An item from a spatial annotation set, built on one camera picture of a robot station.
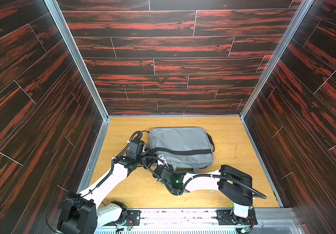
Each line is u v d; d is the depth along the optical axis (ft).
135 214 2.46
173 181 2.11
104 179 1.59
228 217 2.41
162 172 2.06
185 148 3.06
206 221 2.41
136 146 2.06
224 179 1.57
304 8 2.18
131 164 1.93
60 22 2.31
